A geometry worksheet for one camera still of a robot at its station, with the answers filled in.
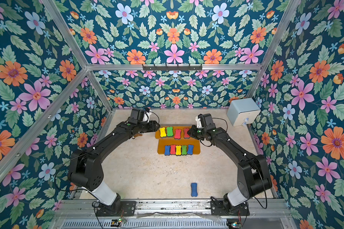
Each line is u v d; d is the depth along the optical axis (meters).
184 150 0.93
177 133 0.86
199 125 0.78
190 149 0.93
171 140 0.86
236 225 0.69
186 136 0.85
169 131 0.87
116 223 0.72
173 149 0.93
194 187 0.80
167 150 0.94
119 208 0.70
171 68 0.93
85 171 0.45
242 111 0.96
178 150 0.93
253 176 0.44
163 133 0.86
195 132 0.77
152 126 0.78
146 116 0.73
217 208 0.73
